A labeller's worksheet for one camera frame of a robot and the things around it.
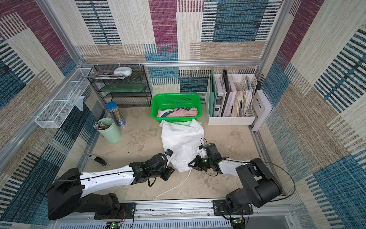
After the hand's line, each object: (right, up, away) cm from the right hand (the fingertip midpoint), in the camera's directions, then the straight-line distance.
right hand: (189, 163), depth 87 cm
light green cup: (-50, +16, +8) cm, 54 cm away
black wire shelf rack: (-45, +52, +21) cm, 71 cm away
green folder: (+14, +41, -2) cm, 44 cm away
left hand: (-9, -1, -5) cm, 11 cm away
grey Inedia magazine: (+48, +35, +3) cm, 59 cm away
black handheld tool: (-55, +2, 0) cm, 55 cm away
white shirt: (-4, +12, +11) cm, 17 cm away
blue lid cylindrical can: (-49, +34, +6) cm, 60 cm away
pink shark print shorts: (-7, +32, +18) cm, 37 cm away
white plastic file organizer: (+27, +39, +7) cm, 48 cm away
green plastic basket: (-13, +42, +34) cm, 55 cm away
